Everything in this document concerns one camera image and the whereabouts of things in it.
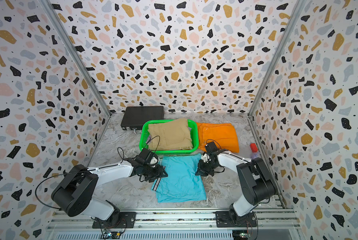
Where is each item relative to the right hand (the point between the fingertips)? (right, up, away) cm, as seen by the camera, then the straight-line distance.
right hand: (195, 173), depth 88 cm
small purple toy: (+37, +10, +5) cm, 39 cm away
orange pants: (+22, +22, +21) cm, 37 cm away
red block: (+40, +13, +13) cm, 44 cm away
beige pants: (-17, +22, +12) cm, 30 cm away
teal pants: (-8, -5, -3) cm, 10 cm away
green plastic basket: (-1, +25, +15) cm, 29 cm away
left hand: (-17, -1, -2) cm, 17 cm away
